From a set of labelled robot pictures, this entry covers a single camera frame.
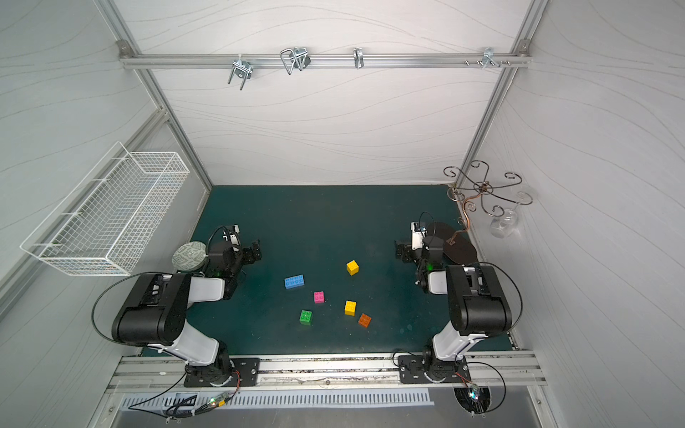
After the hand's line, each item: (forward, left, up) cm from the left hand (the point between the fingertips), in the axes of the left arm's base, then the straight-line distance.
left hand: (246, 241), depth 95 cm
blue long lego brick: (-12, -19, -6) cm, 23 cm away
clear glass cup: (-1, -86, +14) cm, 87 cm away
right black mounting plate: (-38, -56, -6) cm, 68 cm away
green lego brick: (-25, -25, -3) cm, 35 cm away
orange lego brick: (-25, -43, -6) cm, 50 cm away
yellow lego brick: (-8, -39, -3) cm, 40 cm away
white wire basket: (-11, +26, +25) cm, 38 cm away
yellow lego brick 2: (-22, -38, -3) cm, 44 cm away
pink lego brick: (-18, -28, -5) cm, 33 cm away
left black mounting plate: (-39, -9, -6) cm, 41 cm away
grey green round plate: (-4, +21, -5) cm, 22 cm away
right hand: (+3, -60, 0) cm, 60 cm away
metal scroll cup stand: (+5, -73, +23) cm, 77 cm away
